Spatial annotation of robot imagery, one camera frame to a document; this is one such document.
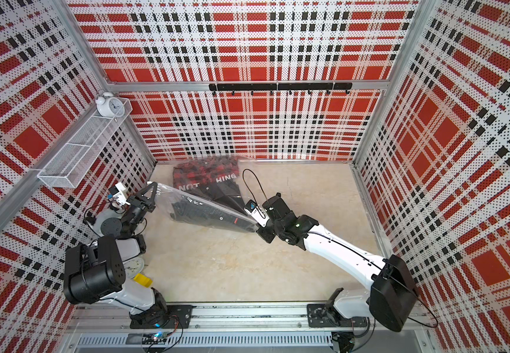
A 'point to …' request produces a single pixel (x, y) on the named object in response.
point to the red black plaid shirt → (192, 173)
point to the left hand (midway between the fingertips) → (161, 182)
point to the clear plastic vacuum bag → (167, 193)
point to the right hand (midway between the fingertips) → (266, 222)
